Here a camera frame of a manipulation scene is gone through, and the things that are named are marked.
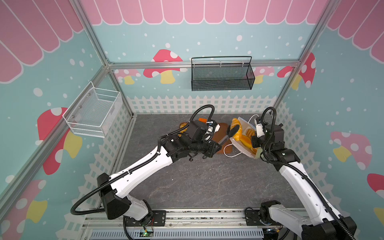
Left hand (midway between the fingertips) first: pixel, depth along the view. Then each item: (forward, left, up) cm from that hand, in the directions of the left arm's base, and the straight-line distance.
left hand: (217, 150), depth 68 cm
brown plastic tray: (+8, -1, +2) cm, 8 cm away
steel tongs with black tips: (+9, -7, +2) cm, 11 cm away
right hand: (+13, -21, -2) cm, 25 cm away
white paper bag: (+10, -16, -12) cm, 22 cm away
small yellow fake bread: (+16, -10, +1) cm, 19 cm away
